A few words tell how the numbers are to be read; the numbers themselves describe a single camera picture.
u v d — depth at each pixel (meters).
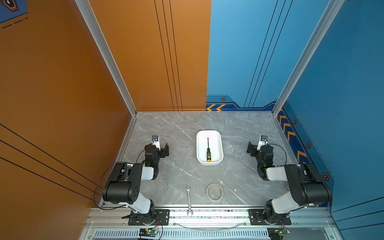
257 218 0.72
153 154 0.72
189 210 0.77
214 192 0.81
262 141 0.79
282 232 0.69
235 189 0.81
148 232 0.71
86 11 0.71
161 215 0.74
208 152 0.96
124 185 0.46
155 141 0.81
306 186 0.46
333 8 0.70
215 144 1.02
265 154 0.71
